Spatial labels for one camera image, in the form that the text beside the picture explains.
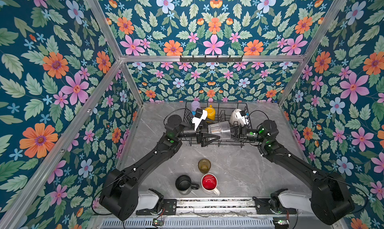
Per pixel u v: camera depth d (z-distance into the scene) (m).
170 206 0.74
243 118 0.67
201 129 0.63
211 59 0.91
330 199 0.40
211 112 0.99
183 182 0.80
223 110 1.07
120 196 0.40
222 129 0.64
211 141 0.61
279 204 0.64
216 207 0.75
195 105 0.99
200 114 0.58
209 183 0.82
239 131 0.65
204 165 0.87
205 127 0.61
